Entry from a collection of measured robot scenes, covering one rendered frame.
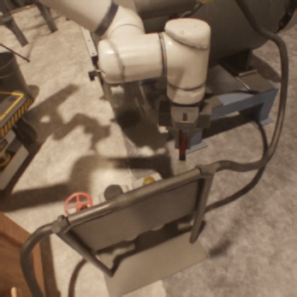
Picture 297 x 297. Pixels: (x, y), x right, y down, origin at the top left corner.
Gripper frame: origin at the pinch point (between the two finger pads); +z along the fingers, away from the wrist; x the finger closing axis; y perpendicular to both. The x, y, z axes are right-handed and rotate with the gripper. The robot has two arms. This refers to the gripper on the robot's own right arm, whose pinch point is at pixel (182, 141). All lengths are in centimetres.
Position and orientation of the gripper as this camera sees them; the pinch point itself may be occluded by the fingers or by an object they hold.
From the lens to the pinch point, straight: 66.8
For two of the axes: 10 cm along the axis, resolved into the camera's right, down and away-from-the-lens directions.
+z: 0.8, 6.4, 7.7
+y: 1.3, -7.7, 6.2
